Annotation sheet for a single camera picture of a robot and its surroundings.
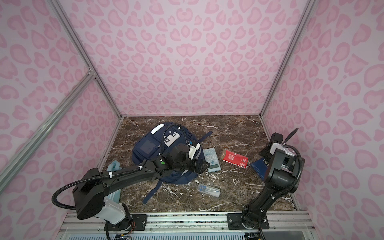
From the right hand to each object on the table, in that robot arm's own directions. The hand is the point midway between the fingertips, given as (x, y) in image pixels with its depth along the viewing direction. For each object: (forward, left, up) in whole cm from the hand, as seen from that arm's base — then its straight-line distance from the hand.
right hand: (269, 157), depth 94 cm
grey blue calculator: (0, +36, 0) cm, 36 cm away
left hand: (-12, +40, +16) cm, 45 cm away
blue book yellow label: (-6, +6, -1) cm, 9 cm away
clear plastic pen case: (-20, +38, -1) cm, 43 cm away
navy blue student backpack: (+4, +78, +4) cm, 78 cm away
